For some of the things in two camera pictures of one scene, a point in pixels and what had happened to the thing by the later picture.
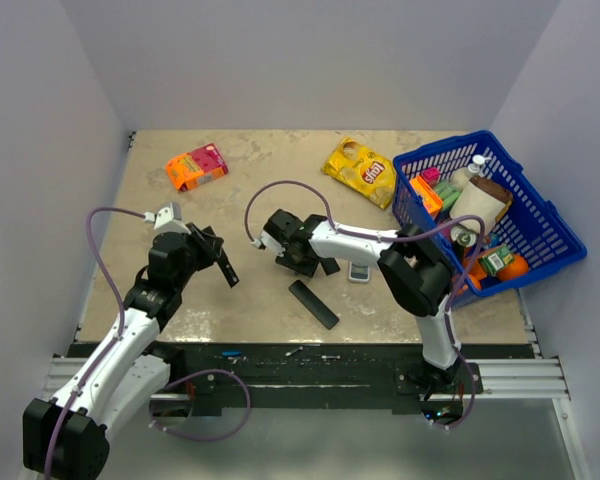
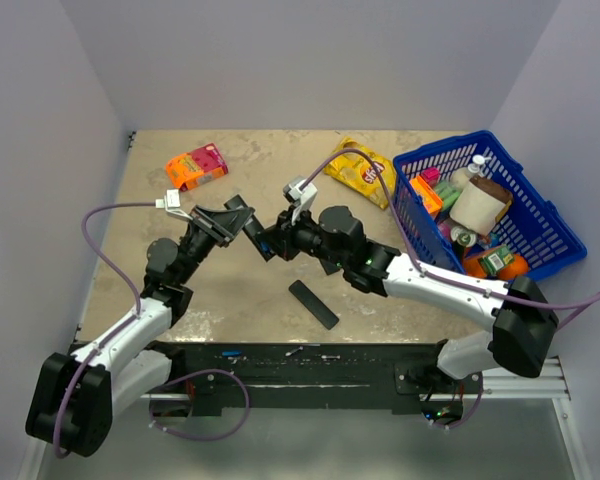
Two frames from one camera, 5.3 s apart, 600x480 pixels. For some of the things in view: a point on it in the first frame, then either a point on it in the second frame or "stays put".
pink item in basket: [432, 174] stays put
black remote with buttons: [227, 269] to [252, 227]
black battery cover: [330, 265] stays put
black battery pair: [293, 352] stays put
